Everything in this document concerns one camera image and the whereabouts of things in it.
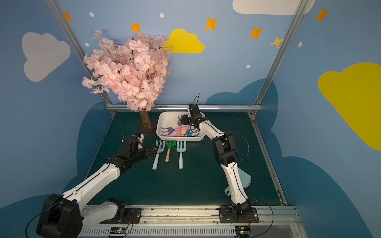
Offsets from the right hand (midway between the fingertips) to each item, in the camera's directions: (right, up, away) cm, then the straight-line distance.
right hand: (184, 117), depth 105 cm
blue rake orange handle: (+3, -12, +3) cm, 13 cm away
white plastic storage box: (-15, -1, +10) cm, 18 cm away
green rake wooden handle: (-10, -19, -4) cm, 22 cm away
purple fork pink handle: (-4, -4, +9) cm, 11 cm away
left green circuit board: (-31, -58, -34) cm, 74 cm away
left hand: (-18, -19, -19) cm, 32 cm away
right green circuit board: (+31, -59, -33) cm, 74 cm away
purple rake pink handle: (-11, -9, +5) cm, 15 cm away
